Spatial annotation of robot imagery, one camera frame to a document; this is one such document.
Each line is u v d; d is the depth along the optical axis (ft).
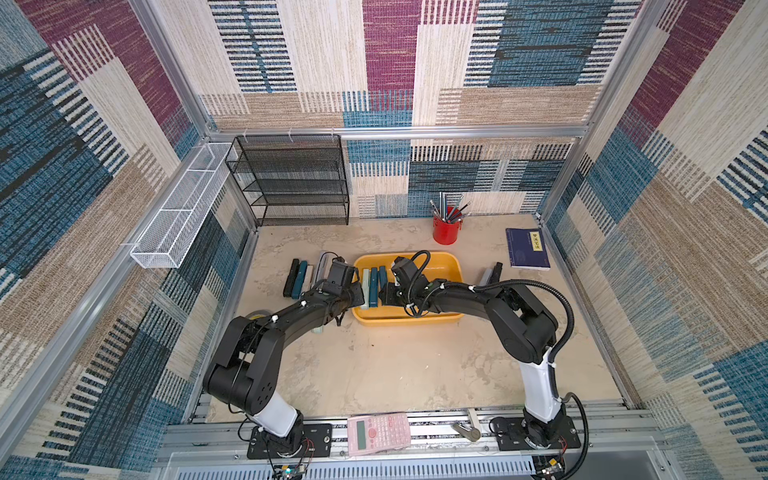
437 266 3.56
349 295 2.65
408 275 2.53
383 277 3.28
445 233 3.62
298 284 3.26
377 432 2.43
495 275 3.34
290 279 3.31
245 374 1.47
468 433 2.40
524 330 1.73
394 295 2.84
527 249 3.64
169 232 2.38
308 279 3.28
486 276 3.32
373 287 3.24
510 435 2.40
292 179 3.60
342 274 2.39
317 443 2.40
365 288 3.23
